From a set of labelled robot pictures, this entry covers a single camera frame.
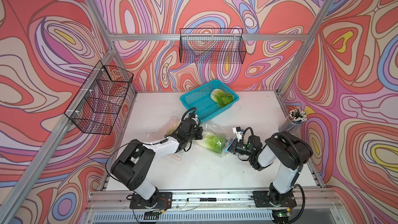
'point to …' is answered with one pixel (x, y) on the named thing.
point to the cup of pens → (296, 117)
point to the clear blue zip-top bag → (225, 130)
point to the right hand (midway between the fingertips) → (220, 146)
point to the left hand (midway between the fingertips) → (205, 131)
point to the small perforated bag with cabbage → (163, 130)
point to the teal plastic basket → (210, 100)
